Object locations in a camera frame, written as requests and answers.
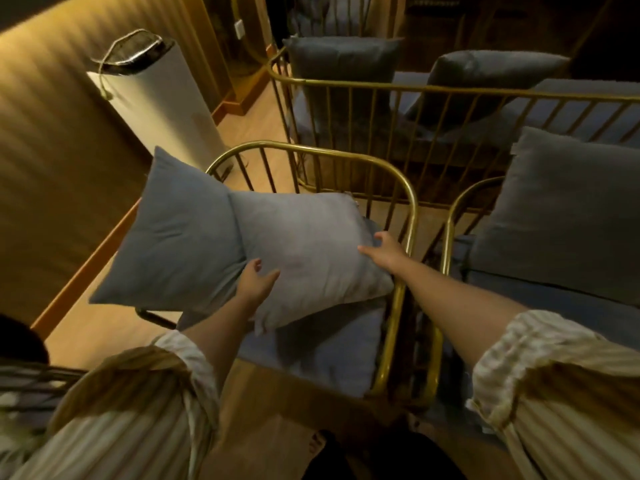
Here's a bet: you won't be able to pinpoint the gold frame grey bench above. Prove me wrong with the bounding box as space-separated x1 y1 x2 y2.
266 47 640 211

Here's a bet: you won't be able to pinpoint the white tower air purifier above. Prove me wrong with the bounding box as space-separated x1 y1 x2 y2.
85 28 233 178

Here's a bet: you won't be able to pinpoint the gold frame blue seat chair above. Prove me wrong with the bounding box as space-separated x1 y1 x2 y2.
422 175 640 411
135 139 420 401

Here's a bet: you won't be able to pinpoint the person's left forearm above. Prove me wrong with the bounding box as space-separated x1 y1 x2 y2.
181 299 256 395

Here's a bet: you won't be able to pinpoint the person's right forearm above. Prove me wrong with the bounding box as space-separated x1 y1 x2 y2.
395 262 529 368

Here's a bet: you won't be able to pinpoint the person's left hand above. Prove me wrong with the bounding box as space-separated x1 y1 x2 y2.
235 258 281 315

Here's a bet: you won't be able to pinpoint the person's black trousers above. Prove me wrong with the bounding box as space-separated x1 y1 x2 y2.
302 428 469 480

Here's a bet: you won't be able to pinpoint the metal bar frame chair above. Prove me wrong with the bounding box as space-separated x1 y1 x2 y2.
0 359 89 415

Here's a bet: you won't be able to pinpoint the person's striped beige shirt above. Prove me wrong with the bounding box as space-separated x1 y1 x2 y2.
9 309 640 480

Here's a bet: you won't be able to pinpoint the grey square cushion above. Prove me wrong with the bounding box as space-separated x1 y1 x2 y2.
89 146 249 315
227 191 396 337
405 49 571 131
467 126 640 308
282 35 405 131

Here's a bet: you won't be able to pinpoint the person's right hand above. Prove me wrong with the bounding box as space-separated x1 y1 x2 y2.
357 231 411 275

